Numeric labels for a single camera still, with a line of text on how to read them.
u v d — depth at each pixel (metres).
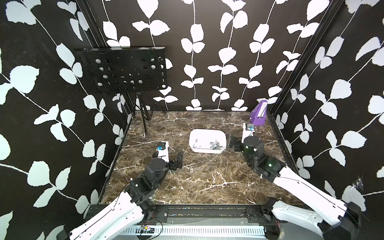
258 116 1.08
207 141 1.02
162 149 0.60
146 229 0.70
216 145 1.00
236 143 0.65
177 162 0.66
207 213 0.75
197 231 0.70
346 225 0.38
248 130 0.62
